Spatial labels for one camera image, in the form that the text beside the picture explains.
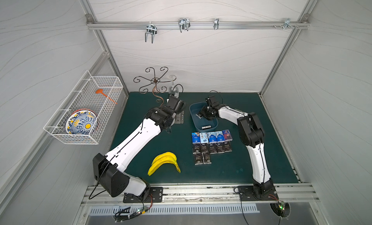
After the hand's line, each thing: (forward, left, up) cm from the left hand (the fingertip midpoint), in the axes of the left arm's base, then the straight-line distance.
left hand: (174, 115), depth 77 cm
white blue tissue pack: (-2, -18, -22) cm, 28 cm away
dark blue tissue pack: (-2, -12, -22) cm, 25 cm away
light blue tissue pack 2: (-1, -28, -22) cm, 36 cm away
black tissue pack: (-15, -14, -22) cm, 30 cm away
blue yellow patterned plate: (-12, +39, +10) cm, 42 cm away
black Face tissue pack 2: (-9, -23, -22) cm, 33 cm away
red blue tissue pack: (0, -33, -21) cm, 39 cm away
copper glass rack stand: (+17, +13, +6) cm, 22 cm away
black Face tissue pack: (-9, -18, -22) cm, 30 cm away
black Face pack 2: (+16, -15, -22) cm, 31 cm away
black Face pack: (-15, -19, -22) cm, 33 cm away
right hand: (+19, -16, -21) cm, 33 cm away
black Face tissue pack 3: (-8, -28, -22) cm, 37 cm away
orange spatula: (+10, +41, +8) cm, 43 cm away
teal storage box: (+21, -12, -19) cm, 31 cm away
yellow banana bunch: (-17, +5, -18) cm, 25 cm away
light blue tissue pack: (-1, -23, -22) cm, 32 cm away
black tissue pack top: (-7, -32, -22) cm, 40 cm away
